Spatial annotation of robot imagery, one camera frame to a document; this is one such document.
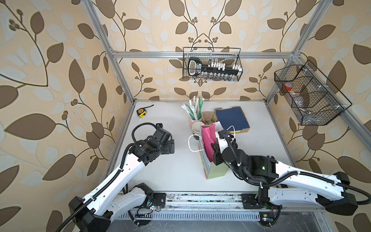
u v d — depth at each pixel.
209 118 1.07
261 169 0.45
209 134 0.65
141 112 1.10
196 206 0.74
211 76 0.89
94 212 0.38
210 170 0.72
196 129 0.87
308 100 0.79
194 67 0.85
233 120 1.01
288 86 0.88
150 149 0.50
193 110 0.87
